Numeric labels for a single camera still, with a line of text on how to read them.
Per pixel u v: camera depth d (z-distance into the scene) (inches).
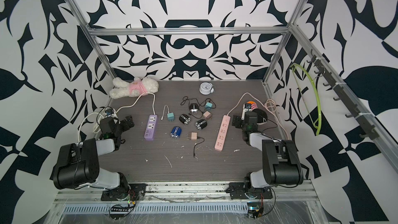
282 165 17.8
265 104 40.1
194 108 40.0
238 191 28.9
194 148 35.0
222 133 36.0
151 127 36.7
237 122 33.4
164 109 38.1
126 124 33.6
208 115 39.0
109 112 31.7
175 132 35.9
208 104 41.3
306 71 30.8
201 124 37.1
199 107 41.2
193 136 35.1
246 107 32.7
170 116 39.0
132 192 28.6
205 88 43.9
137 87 41.2
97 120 39.0
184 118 38.0
